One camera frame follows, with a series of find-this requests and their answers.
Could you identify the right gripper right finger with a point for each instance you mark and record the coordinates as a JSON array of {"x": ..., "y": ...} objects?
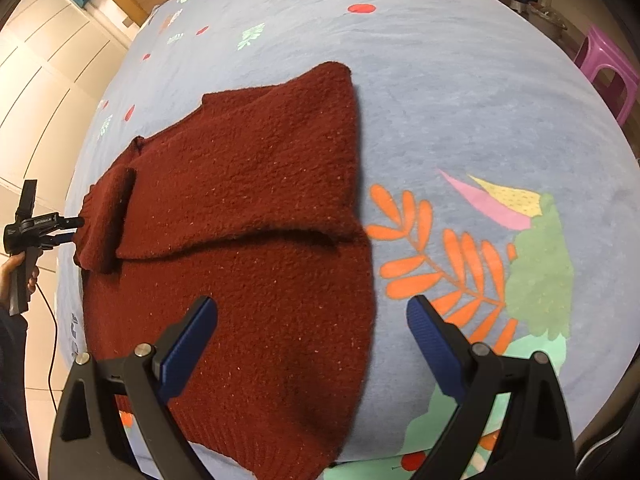
[{"x": 534, "y": 441}]

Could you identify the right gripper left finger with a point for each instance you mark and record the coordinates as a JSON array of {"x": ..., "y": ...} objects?
[{"x": 89, "y": 440}]

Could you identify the dark red knit sweater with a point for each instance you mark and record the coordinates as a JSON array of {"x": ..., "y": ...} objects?
[{"x": 251, "y": 201}]

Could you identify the person's left hand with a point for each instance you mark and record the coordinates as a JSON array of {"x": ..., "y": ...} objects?
[{"x": 19, "y": 277}]

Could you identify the light blue patterned bedsheet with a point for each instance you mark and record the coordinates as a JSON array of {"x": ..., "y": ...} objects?
[{"x": 495, "y": 178}]

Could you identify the purple plastic stool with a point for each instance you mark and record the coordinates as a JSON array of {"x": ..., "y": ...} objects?
[{"x": 607, "y": 67}]

